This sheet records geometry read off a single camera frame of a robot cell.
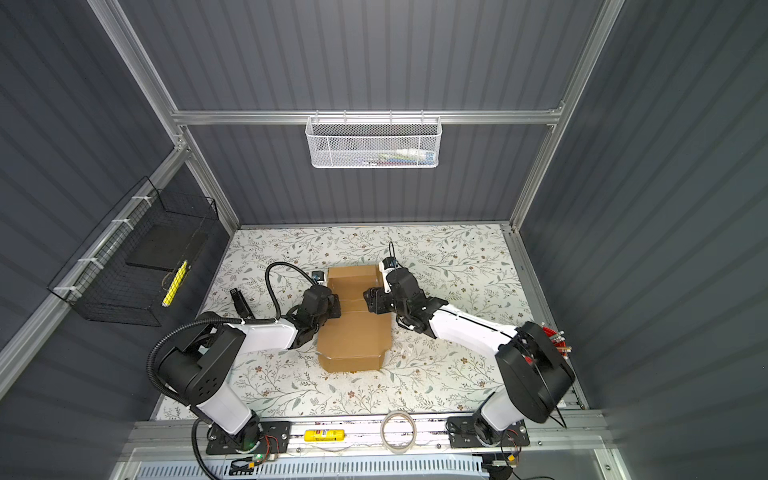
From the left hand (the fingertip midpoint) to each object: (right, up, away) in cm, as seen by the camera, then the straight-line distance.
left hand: (335, 296), depth 95 cm
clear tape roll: (+16, -31, -23) cm, 41 cm away
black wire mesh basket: (-46, +9, -24) cm, 53 cm away
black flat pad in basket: (-40, +16, -18) cm, 47 cm away
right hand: (+13, +2, -10) cm, 17 cm away
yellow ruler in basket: (-33, +7, -25) cm, 42 cm away
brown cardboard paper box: (+6, -14, 0) cm, 16 cm away
